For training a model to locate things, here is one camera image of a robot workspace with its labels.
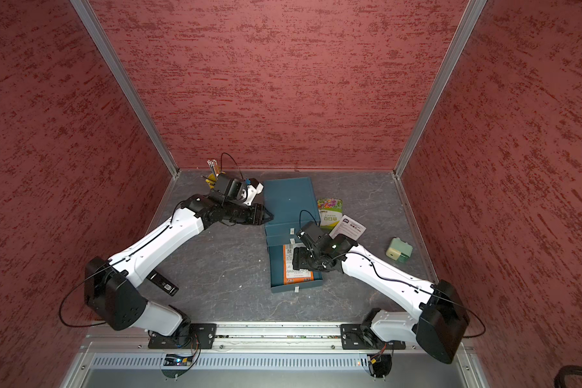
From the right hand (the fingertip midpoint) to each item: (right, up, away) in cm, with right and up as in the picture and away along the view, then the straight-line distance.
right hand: (302, 268), depth 78 cm
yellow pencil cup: (-40, +30, +25) cm, 56 cm away
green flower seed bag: (+13, +17, +28) cm, 35 cm away
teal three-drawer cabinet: (-4, +22, +3) cm, 22 cm away
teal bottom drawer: (-9, -5, +9) cm, 14 cm away
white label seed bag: (+20, +10, +22) cm, 32 cm away
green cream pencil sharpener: (+37, +3, +11) cm, 39 cm away
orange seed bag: (-4, -5, +9) cm, 11 cm away
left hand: (-12, +15, 0) cm, 19 cm away
